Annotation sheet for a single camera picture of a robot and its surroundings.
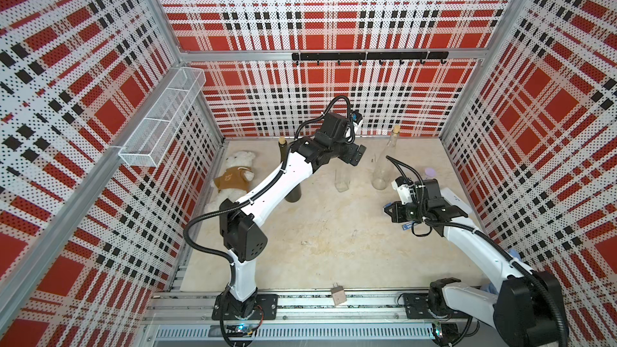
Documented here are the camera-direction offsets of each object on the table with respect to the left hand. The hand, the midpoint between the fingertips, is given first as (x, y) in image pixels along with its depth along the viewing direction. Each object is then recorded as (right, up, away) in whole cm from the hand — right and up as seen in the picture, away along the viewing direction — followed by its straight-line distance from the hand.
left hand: (354, 143), depth 79 cm
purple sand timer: (+34, -11, +18) cm, 40 cm away
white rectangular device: (+40, -21, +11) cm, 47 cm away
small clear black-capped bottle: (-2, -14, +20) cm, 24 cm away
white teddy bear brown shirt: (-46, -15, +15) cm, 51 cm away
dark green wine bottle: (-22, -21, +20) cm, 36 cm away
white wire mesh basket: (-79, 0, +13) cm, 81 cm away
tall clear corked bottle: (+14, -13, +19) cm, 27 cm away
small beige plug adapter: (-6, -48, -4) cm, 49 cm away
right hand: (+13, -23, +5) cm, 27 cm away
